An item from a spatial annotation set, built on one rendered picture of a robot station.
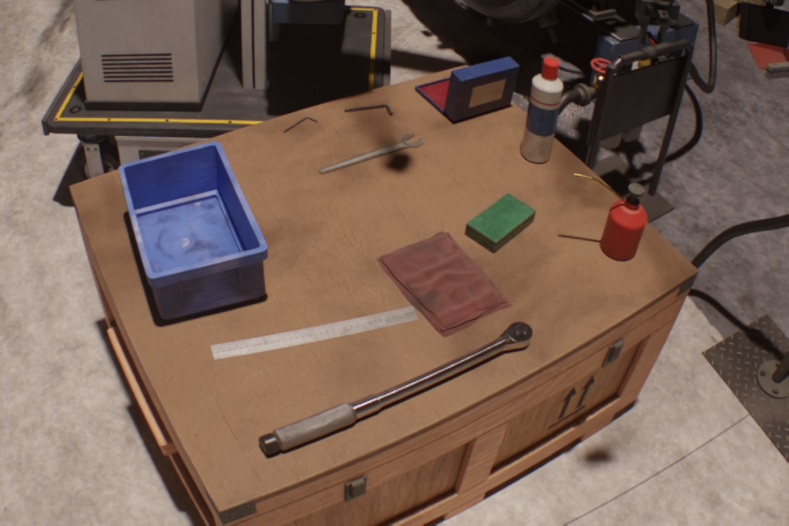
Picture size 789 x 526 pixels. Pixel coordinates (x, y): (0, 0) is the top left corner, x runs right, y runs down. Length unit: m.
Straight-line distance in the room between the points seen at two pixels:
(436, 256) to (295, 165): 0.36
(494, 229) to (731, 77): 2.11
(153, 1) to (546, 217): 1.02
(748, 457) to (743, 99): 1.74
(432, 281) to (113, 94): 1.06
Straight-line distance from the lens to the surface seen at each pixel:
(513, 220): 1.45
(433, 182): 1.55
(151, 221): 1.47
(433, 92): 1.80
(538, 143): 1.61
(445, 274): 1.33
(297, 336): 1.26
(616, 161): 2.53
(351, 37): 2.32
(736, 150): 2.86
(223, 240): 1.42
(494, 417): 1.29
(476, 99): 1.70
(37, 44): 3.27
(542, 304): 1.35
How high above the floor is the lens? 1.44
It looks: 40 degrees down
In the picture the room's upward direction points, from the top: 3 degrees clockwise
